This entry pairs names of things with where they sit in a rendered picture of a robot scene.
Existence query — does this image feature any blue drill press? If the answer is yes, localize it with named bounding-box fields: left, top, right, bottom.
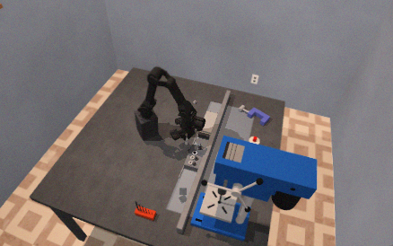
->
left=190, top=136, right=317, bottom=241

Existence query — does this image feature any blue block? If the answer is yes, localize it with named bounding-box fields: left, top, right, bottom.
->
left=238, top=105, right=270, bottom=126

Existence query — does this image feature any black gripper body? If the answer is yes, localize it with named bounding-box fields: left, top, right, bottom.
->
left=170, top=121, right=203, bottom=140

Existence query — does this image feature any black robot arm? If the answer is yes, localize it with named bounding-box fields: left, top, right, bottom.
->
left=138, top=66, right=205, bottom=129

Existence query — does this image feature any white bottle with red cap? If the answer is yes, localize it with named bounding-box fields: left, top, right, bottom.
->
left=249, top=136, right=259, bottom=145

